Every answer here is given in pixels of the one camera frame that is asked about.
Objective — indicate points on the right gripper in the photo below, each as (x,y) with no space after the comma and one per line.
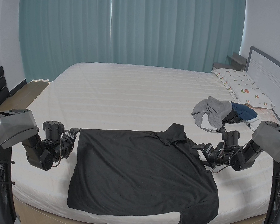
(210,155)

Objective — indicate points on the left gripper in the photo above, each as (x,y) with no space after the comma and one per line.
(67,139)

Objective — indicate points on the black T-shirt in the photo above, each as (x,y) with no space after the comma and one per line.
(138,175)

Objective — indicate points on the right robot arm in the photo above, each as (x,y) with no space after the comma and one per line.
(271,139)

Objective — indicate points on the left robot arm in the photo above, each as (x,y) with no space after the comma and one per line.
(15,129)

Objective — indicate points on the pile of clothes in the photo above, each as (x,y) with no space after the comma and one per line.
(214,109)

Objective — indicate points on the bed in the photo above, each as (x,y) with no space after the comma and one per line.
(131,96)

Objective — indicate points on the white printed pillow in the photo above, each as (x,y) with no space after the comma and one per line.
(244,87)

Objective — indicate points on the blue-green curtain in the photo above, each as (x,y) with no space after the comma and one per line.
(172,28)
(64,32)

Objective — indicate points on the grey bedside table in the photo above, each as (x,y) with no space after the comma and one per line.
(237,59)

